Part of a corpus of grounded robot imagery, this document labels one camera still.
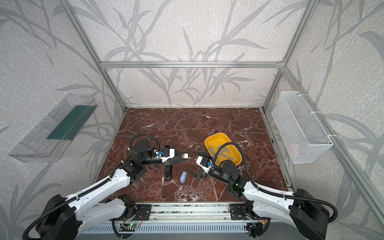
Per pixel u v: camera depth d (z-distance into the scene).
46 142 0.64
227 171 0.56
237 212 0.74
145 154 0.61
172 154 0.57
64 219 0.39
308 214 0.41
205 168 0.59
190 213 0.75
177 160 0.65
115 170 0.55
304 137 0.61
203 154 0.67
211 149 0.97
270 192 0.50
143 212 0.74
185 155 0.64
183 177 0.83
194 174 0.63
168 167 0.87
